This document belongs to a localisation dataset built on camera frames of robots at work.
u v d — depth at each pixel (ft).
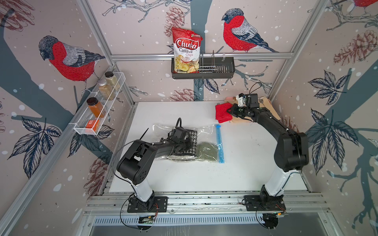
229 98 4.03
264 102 3.90
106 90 2.44
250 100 2.39
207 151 2.88
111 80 2.63
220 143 2.89
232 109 2.69
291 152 1.60
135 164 1.55
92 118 2.33
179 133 2.49
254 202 2.46
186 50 2.59
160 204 2.40
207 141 3.10
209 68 3.10
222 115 3.01
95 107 2.19
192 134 3.17
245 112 2.42
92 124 2.17
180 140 2.48
